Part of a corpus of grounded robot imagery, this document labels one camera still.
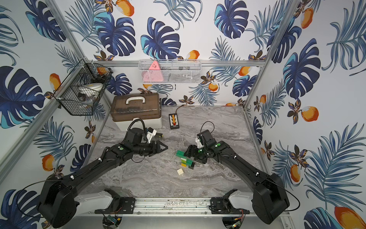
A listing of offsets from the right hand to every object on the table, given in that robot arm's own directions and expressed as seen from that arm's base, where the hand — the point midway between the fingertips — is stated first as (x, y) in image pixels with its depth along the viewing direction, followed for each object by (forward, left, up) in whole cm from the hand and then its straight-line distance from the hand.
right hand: (189, 155), depth 81 cm
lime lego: (-1, 0, -5) cm, 5 cm away
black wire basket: (+30, +65, +21) cm, 75 cm away
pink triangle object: (+43, +22, +25) cm, 55 cm away
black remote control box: (+33, +11, -10) cm, 36 cm away
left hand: (+2, +13, +7) cm, 15 cm away
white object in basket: (+27, +54, +26) cm, 66 cm away
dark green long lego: (0, +5, +1) cm, 5 cm away
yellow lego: (-2, +3, -9) cm, 10 cm away
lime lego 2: (-2, +3, -3) cm, 5 cm away
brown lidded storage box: (+38, +32, 0) cm, 50 cm away
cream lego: (-5, +5, -11) cm, 13 cm away
